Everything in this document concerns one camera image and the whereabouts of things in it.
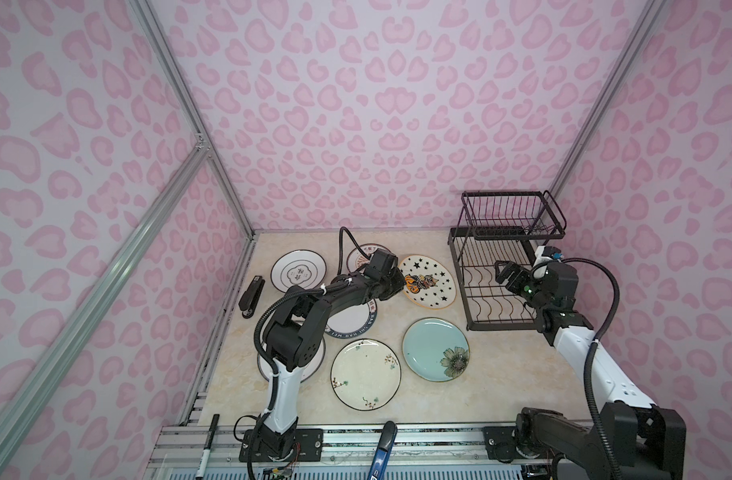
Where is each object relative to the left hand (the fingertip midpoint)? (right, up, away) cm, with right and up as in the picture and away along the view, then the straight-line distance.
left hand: (409, 277), depth 96 cm
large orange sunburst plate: (-30, -26, -12) cm, 41 cm away
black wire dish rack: (+38, +19, +22) cm, 48 cm away
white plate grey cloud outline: (-39, +2, +13) cm, 41 cm away
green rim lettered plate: (-18, -14, -2) cm, 23 cm away
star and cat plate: (+7, -2, +6) cm, 10 cm away
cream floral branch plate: (-14, -26, -12) cm, 32 cm away
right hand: (+26, +4, -14) cm, 30 cm away
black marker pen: (-52, -40, -23) cm, 69 cm away
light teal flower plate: (+7, -21, -7) cm, 23 cm away
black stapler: (-52, -6, +2) cm, 52 cm away
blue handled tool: (-9, -39, -28) cm, 49 cm away
